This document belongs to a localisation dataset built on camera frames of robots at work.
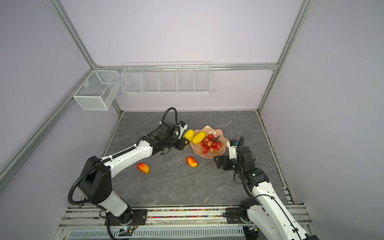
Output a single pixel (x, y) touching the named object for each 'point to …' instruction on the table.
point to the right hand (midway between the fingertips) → (221, 158)
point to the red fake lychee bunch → (210, 143)
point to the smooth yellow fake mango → (198, 137)
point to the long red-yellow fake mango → (191, 161)
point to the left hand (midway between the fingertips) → (187, 142)
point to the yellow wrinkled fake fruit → (189, 135)
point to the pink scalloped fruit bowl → (197, 150)
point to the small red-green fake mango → (143, 167)
